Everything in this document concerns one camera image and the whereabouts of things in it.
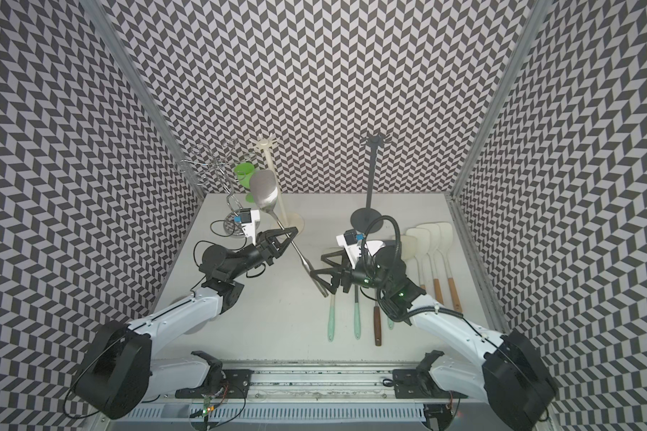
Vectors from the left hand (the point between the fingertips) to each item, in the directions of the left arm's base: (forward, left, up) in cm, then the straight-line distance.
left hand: (297, 233), depth 68 cm
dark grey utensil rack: (+30, -21, -30) cm, 47 cm away
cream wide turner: (-11, -8, -29) cm, 32 cm away
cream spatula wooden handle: (+16, -51, -28) cm, 60 cm away
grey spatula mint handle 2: (-13, -26, -30) cm, 42 cm away
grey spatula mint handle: (-11, -16, -29) cm, 35 cm away
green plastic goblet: (+46, +29, -18) cm, 57 cm away
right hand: (-7, -5, -8) cm, 11 cm away
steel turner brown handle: (-14, -22, -28) cm, 39 cm away
